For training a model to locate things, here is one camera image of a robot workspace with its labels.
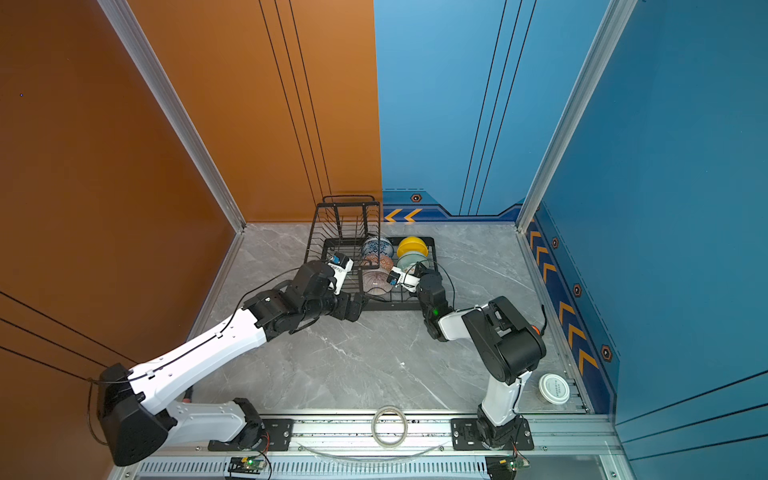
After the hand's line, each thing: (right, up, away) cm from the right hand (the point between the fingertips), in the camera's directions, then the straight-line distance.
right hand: (422, 260), depth 93 cm
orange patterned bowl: (-13, +1, -15) cm, 20 cm away
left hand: (-19, -8, -17) cm, 26 cm away
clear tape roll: (-14, -42, -19) cm, 48 cm away
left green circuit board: (-44, -48, -22) cm, 69 cm away
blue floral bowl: (-15, +5, +15) cm, 22 cm away
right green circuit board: (+17, -48, -24) cm, 56 cm away
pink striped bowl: (-16, -8, +6) cm, 18 cm away
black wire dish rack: (-25, +12, +1) cm, 28 cm away
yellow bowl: (-3, +5, +9) cm, 11 cm away
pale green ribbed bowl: (-4, 0, +7) cm, 8 cm away
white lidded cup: (+32, -32, -19) cm, 48 cm away
